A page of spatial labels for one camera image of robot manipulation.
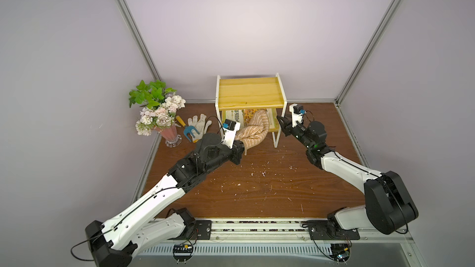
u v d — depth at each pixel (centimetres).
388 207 42
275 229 74
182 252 72
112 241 38
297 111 68
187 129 107
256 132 66
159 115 77
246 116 90
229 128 57
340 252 71
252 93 80
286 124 73
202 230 74
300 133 71
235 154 58
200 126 107
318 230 73
